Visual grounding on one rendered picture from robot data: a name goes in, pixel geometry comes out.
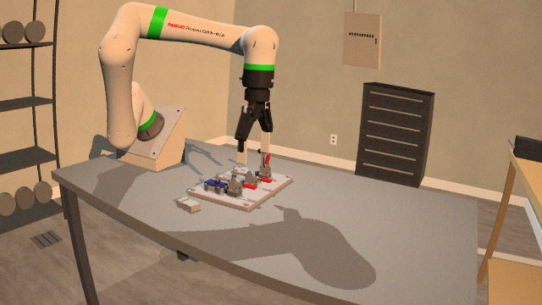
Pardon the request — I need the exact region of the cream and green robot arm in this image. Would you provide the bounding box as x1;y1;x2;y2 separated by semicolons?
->
98;2;279;150

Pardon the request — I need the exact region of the blue rectangular plate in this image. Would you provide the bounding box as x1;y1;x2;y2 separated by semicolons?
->
204;179;228;192

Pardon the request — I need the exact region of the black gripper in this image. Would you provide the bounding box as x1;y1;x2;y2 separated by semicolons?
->
235;88;273;164

